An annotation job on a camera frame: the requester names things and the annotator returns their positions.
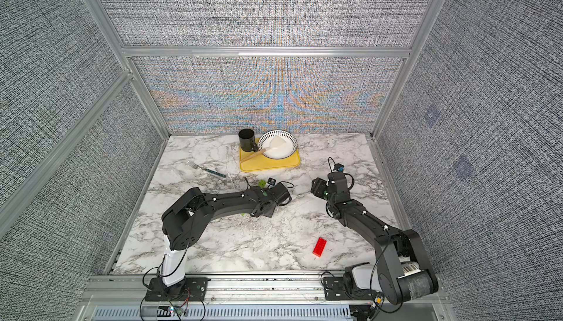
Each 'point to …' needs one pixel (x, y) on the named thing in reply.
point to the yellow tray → (260, 161)
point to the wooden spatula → (275, 142)
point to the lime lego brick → (262, 183)
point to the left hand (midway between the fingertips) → (267, 206)
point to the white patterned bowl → (282, 152)
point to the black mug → (248, 142)
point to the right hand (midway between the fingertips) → (318, 177)
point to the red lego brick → (319, 246)
